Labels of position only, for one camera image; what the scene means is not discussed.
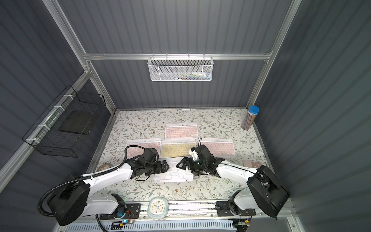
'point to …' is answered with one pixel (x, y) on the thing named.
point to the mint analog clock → (158, 208)
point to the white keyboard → (175, 174)
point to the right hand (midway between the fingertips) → (182, 169)
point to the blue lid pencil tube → (252, 111)
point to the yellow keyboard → (176, 150)
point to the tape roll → (104, 166)
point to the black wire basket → (44, 135)
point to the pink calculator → (251, 164)
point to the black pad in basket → (79, 122)
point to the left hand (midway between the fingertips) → (165, 171)
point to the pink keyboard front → (181, 131)
